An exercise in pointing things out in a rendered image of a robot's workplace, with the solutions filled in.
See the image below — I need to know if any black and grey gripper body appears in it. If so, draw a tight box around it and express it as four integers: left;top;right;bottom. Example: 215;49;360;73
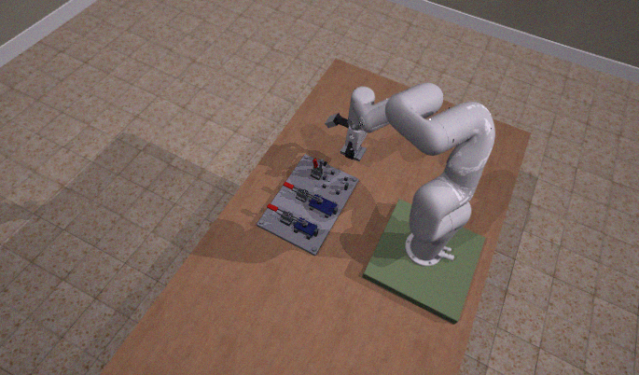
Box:
345;123;368;151

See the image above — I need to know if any toggle clamp with red handle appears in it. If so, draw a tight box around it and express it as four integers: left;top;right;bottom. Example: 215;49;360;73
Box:
267;203;309;228

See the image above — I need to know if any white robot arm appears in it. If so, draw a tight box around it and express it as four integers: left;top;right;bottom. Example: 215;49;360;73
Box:
325;83;495;267

